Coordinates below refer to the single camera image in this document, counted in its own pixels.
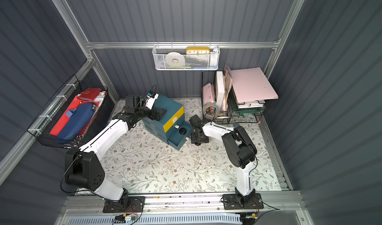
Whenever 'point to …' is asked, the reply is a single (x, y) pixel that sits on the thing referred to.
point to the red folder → (90, 95)
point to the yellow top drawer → (178, 114)
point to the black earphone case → (182, 131)
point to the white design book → (220, 90)
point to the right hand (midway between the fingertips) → (201, 142)
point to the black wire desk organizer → (234, 113)
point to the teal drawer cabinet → (172, 128)
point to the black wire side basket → (43, 125)
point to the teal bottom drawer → (180, 135)
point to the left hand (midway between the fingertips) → (160, 107)
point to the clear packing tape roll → (208, 104)
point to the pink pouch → (209, 93)
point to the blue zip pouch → (78, 118)
